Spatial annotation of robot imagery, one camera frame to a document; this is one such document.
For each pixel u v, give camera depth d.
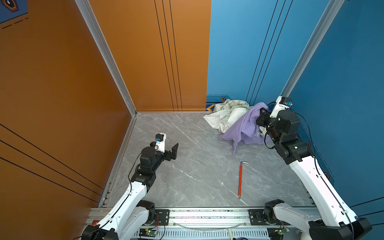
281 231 0.70
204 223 0.72
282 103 0.55
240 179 0.85
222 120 1.06
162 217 0.74
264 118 0.60
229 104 1.12
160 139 0.67
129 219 0.55
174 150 0.72
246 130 0.79
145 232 0.71
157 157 0.64
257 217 0.72
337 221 0.36
